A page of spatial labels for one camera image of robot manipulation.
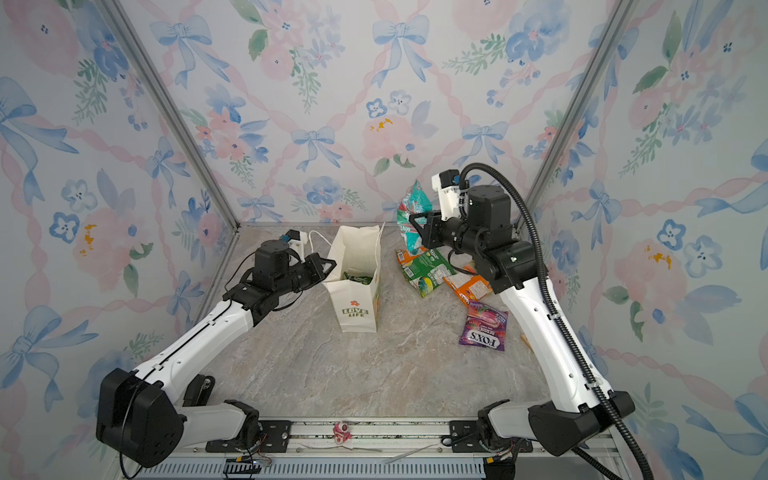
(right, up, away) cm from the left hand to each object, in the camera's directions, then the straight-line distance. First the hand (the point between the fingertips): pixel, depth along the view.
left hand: (338, 259), depth 78 cm
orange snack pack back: (+19, 0, +29) cm, 34 cm away
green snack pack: (+26, -4, +25) cm, 36 cm away
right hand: (+18, +10, -13) cm, 25 cm away
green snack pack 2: (+6, -7, +16) cm, 18 cm away
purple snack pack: (+42, -20, +12) cm, 48 cm away
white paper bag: (+4, +2, +9) cm, 10 cm away
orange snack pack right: (+40, -10, +22) cm, 47 cm away
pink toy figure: (+2, -41, -7) cm, 42 cm away
